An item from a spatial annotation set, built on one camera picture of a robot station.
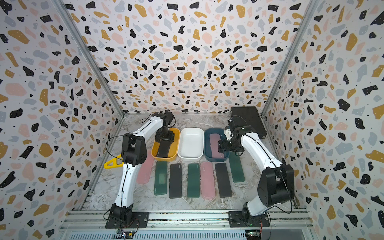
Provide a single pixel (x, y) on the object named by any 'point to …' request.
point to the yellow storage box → (173, 150)
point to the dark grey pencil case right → (223, 180)
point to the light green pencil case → (160, 185)
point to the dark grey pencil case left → (175, 181)
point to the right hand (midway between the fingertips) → (226, 149)
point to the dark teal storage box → (207, 144)
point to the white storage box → (191, 143)
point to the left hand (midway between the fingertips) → (169, 141)
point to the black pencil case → (163, 148)
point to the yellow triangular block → (114, 161)
